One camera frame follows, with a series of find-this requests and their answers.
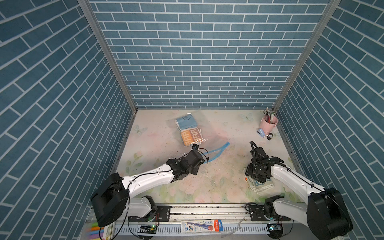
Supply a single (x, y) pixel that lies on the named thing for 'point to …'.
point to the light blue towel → (186, 122)
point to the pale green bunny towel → (259, 187)
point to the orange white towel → (192, 136)
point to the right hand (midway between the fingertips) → (249, 175)
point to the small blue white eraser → (261, 132)
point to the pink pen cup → (268, 123)
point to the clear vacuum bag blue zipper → (217, 142)
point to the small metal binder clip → (269, 136)
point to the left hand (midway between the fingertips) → (198, 164)
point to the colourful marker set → (94, 232)
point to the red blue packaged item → (201, 225)
